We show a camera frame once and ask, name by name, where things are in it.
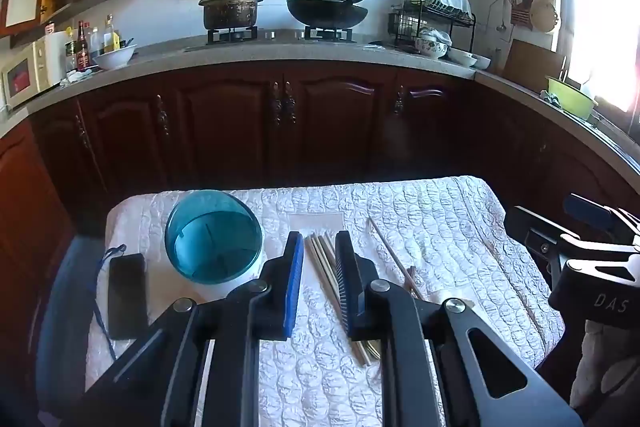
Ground dark wooden base cabinets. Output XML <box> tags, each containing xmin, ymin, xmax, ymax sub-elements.
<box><xmin>0</xmin><ymin>57</ymin><xmax>640</xmax><ymax>358</ymax></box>

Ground gas stove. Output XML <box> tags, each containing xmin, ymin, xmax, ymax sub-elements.
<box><xmin>182</xmin><ymin>26</ymin><xmax>361</xmax><ymax>52</ymax></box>

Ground white quilted cloth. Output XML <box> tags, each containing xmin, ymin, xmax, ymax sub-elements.
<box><xmin>84</xmin><ymin>175</ymin><xmax>566</xmax><ymax>427</ymax></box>

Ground grey stone countertop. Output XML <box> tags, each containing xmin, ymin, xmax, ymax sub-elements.
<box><xmin>0</xmin><ymin>38</ymin><xmax>640</xmax><ymax>188</ymax></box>

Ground black wok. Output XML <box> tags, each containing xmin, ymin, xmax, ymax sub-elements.
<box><xmin>286</xmin><ymin>0</ymin><xmax>372</xmax><ymax>30</ymax></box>

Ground hanging metal ladle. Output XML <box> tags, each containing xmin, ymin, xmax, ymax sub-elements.
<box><xmin>487</xmin><ymin>0</ymin><xmax>508</xmax><ymax>32</ymax></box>

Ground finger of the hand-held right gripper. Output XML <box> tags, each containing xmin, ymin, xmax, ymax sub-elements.
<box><xmin>504</xmin><ymin>205</ymin><xmax>586</xmax><ymax>290</ymax></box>
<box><xmin>562</xmin><ymin>193</ymin><xmax>640</xmax><ymax>238</ymax></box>

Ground green plastic basin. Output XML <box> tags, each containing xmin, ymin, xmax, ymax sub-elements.
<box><xmin>545</xmin><ymin>76</ymin><xmax>599</xmax><ymax>120</ymax></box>

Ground floral ceramic bowl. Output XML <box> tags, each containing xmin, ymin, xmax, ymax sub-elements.
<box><xmin>417</xmin><ymin>32</ymin><xmax>451</xmax><ymax>59</ymax></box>

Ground teal plastic utensil holder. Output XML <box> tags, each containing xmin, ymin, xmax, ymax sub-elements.
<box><xmin>164</xmin><ymin>189</ymin><xmax>264</xmax><ymax>303</ymax></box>

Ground wall chopstick holder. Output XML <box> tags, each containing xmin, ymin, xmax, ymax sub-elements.
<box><xmin>505</xmin><ymin>0</ymin><xmax>538</xmax><ymax>29</ymax></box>

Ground white microwave oven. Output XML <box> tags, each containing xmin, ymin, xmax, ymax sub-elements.
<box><xmin>0</xmin><ymin>39</ymin><xmax>53</xmax><ymax>110</ymax></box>

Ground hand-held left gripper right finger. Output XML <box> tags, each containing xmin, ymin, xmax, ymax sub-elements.
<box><xmin>334</xmin><ymin>229</ymin><xmax>586</xmax><ymax>427</ymax></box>

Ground yellow oil bottle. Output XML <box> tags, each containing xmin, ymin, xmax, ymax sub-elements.
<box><xmin>102</xmin><ymin>14</ymin><xmax>121</xmax><ymax>52</ymax></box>

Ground large white mixing bowl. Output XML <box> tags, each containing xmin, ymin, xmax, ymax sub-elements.
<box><xmin>92</xmin><ymin>44</ymin><xmax>137</xmax><ymax>71</ymax></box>

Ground blue lanyard cord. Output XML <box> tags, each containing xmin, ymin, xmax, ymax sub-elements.
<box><xmin>91</xmin><ymin>243</ymin><xmax>127</xmax><ymax>363</ymax></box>

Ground person's right hand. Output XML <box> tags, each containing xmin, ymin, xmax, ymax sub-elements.
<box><xmin>570</xmin><ymin>319</ymin><xmax>640</xmax><ymax>410</ymax></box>

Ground white rag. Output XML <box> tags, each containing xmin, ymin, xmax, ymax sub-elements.
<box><xmin>60</xmin><ymin>69</ymin><xmax>93</xmax><ymax>86</ymax></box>

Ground dark brown chopstick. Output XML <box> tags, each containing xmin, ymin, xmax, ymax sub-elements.
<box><xmin>406</xmin><ymin>264</ymin><xmax>426</xmax><ymax>300</ymax></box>

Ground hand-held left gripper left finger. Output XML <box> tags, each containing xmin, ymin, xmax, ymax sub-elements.
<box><xmin>60</xmin><ymin>231</ymin><xmax>305</xmax><ymax>427</ymax></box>

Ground round bamboo strainer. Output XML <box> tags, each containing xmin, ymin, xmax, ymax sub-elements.
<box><xmin>530</xmin><ymin>0</ymin><xmax>558</xmax><ymax>34</ymax></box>

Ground black wire dish rack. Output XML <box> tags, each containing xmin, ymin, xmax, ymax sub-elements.
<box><xmin>387</xmin><ymin>0</ymin><xmax>477</xmax><ymax>52</ymax></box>

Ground gold metal fork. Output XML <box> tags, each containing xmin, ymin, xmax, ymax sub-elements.
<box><xmin>354</xmin><ymin>340</ymin><xmax>382</xmax><ymax>364</ymax></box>

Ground blue chair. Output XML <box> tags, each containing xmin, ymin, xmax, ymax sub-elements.
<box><xmin>30</xmin><ymin>234</ymin><xmax>118</xmax><ymax>427</ymax></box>

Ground bright window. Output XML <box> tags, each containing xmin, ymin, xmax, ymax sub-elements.
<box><xmin>555</xmin><ymin>0</ymin><xmax>640</xmax><ymax>132</ymax></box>

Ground metal cooking pot with lid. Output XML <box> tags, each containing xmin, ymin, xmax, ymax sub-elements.
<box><xmin>198</xmin><ymin>0</ymin><xmax>264</xmax><ymax>31</ymax></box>

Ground black phone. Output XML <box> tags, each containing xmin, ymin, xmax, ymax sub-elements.
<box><xmin>107</xmin><ymin>253</ymin><xmax>150</xmax><ymax>341</ymax></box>

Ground brown cutting board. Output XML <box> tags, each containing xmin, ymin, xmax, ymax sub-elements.
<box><xmin>502</xmin><ymin>38</ymin><xmax>568</xmax><ymax>92</ymax></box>

